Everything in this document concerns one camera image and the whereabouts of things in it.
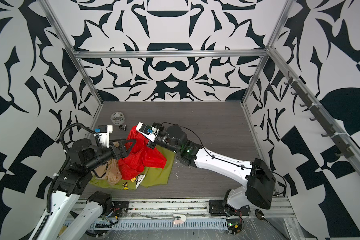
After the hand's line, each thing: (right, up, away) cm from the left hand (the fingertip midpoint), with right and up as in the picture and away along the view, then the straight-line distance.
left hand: (130, 138), depth 67 cm
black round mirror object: (+59, -37, +5) cm, 70 cm away
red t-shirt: (+3, -9, +5) cm, 11 cm away
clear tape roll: (-23, +9, +42) cm, 48 cm away
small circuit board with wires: (+48, -42, +4) cm, 63 cm away
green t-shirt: (+7, -23, +16) cm, 29 cm away
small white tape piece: (+23, -37, +5) cm, 44 cm away
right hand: (+5, +6, -4) cm, 9 cm away
